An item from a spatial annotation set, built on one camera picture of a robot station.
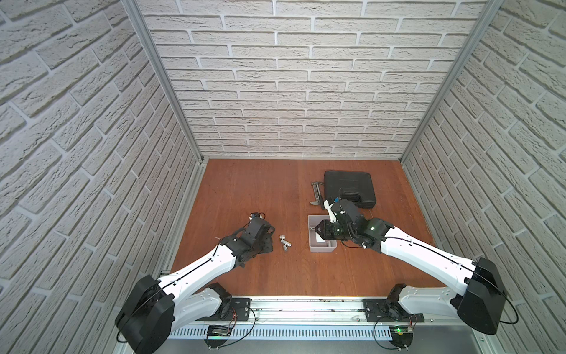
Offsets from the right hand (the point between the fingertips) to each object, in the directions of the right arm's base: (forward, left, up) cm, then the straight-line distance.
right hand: (319, 228), depth 79 cm
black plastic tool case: (+25, -23, -9) cm, 35 cm away
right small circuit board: (-33, -24, -14) cm, 43 cm away
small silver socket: (-2, +13, -12) cm, 18 cm away
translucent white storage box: (0, 0, -13) cm, 13 cm away
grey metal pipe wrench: (+28, -4, -12) cm, 31 cm away
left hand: (+1, +18, -7) cm, 20 cm away
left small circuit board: (-28, +36, -12) cm, 47 cm away
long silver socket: (+1, +13, -13) cm, 18 cm away
